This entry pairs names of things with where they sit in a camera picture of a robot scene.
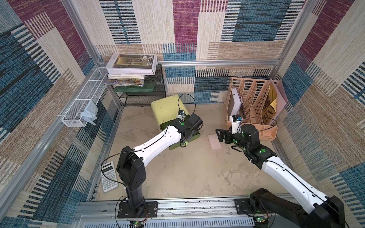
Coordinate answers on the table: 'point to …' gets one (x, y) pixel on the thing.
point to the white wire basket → (91, 91)
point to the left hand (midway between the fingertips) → (178, 131)
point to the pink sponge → (215, 143)
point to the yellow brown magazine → (269, 108)
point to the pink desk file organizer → (244, 97)
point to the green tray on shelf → (145, 88)
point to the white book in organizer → (237, 103)
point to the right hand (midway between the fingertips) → (223, 127)
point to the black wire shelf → (143, 99)
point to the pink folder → (281, 98)
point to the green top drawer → (195, 135)
